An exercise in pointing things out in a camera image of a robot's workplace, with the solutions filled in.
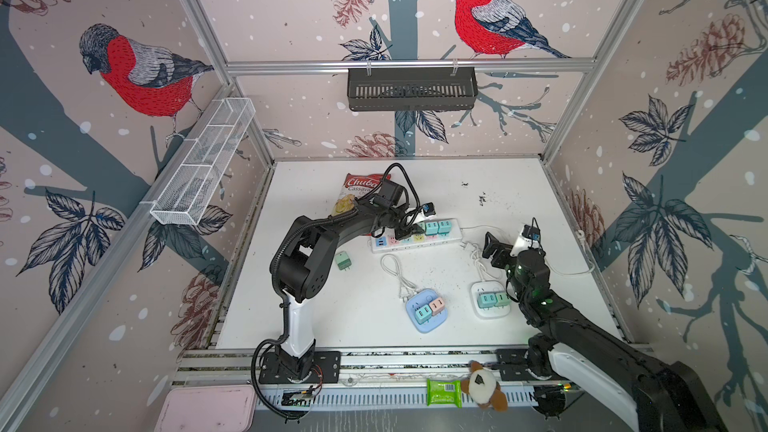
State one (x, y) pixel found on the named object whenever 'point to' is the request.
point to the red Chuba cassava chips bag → (357, 187)
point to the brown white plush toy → (484, 388)
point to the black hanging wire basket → (412, 90)
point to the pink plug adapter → (437, 306)
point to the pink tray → (208, 408)
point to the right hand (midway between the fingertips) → (500, 239)
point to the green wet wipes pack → (444, 392)
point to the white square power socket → (488, 286)
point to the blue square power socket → (420, 298)
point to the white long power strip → (385, 243)
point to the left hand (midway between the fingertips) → (419, 224)
